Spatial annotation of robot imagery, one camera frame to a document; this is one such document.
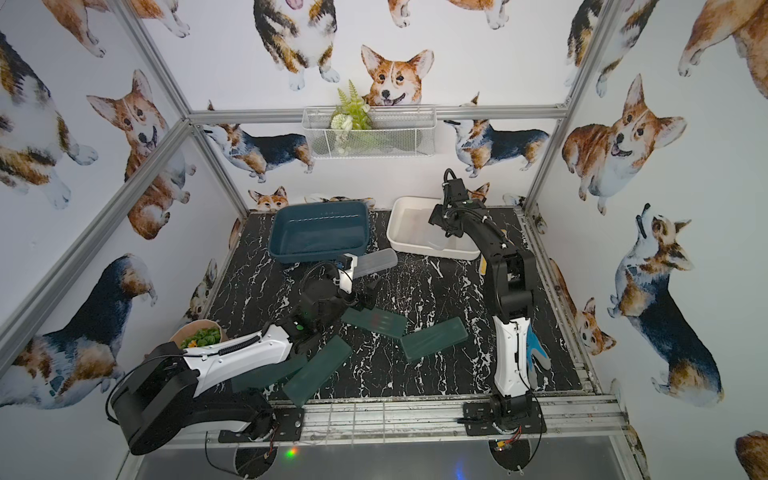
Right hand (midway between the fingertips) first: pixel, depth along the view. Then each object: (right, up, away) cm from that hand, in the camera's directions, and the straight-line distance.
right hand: (435, 217), depth 99 cm
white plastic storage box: (-8, -4, +15) cm, 17 cm away
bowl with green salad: (-64, -32, -21) cm, 74 cm away
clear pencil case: (-21, -16, +10) cm, 28 cm away
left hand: (-19, -16, -18) cm, 31 cm away
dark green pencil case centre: (-19, -31, -9) cm, 38 cm away
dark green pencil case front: (-35, -44, -17) cm, 59 cm away
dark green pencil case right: (-2, -36, -11) cm, 38 cm away
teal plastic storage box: (-44, -5, +19) cm, 48 cm away
